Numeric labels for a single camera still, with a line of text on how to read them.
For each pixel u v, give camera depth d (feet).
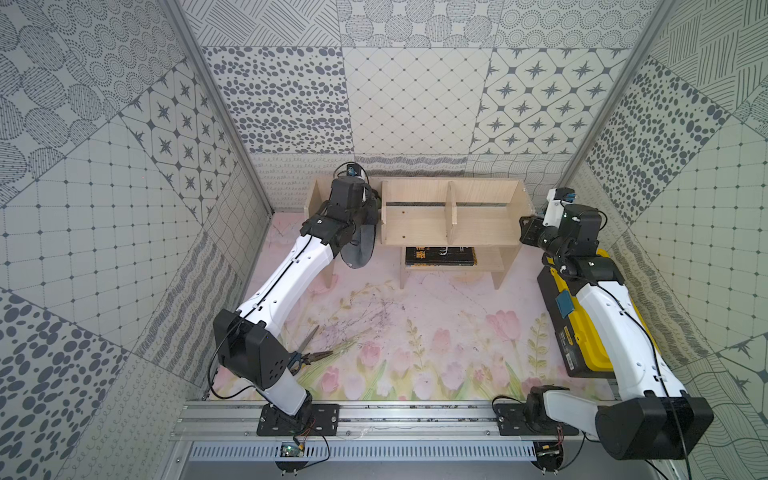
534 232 2.17
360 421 2.49
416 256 2.95
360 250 2.50
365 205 2.07
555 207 2.15
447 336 2.92
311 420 2.39
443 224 2.69
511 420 2.42
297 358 2.69
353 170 2.18
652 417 1.24
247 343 1.37
